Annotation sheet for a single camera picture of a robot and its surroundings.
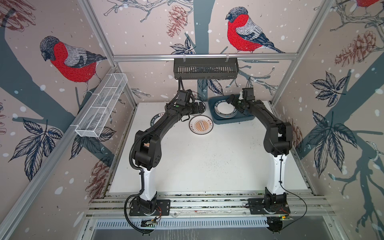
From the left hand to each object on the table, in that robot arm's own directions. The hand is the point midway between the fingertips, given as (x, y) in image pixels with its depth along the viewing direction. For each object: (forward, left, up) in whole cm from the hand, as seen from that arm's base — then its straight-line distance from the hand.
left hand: (199, 107), depth 90 cm
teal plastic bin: (+5, -30, -16) cm, 34 cm away
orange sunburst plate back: (+2, -1, -20) cm, 21 cm away
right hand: (+10, -22, -7) cm, 25 cm away
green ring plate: (+13, -19, -17) cm, 29 cm away
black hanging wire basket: (+31, -5, +7) cm, 32 cm away
